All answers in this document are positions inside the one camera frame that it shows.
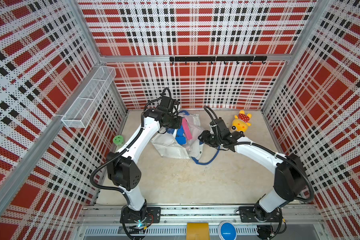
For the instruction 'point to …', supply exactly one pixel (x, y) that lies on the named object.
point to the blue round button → (228, 231)
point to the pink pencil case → (187, 129)
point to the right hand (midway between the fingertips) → (202, 138)
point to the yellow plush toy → (240, 122)
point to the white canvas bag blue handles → (183, 142)
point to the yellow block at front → (197, 231)
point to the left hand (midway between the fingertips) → (181, 123)
